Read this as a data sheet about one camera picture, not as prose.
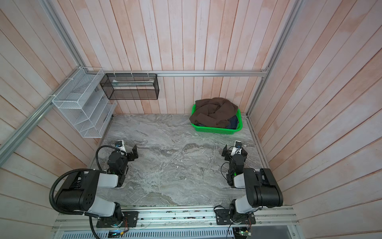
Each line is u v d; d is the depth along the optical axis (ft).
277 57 2.81
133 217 2.40
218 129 3.37
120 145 2.56
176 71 3.18
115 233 2.31
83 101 2.36
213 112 3.48
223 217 2.40
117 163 2.28
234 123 3.54
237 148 2.53
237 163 2.22
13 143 1.76
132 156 2.74
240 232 2.34
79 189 1.50
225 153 2.73
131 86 3.49
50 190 1.37
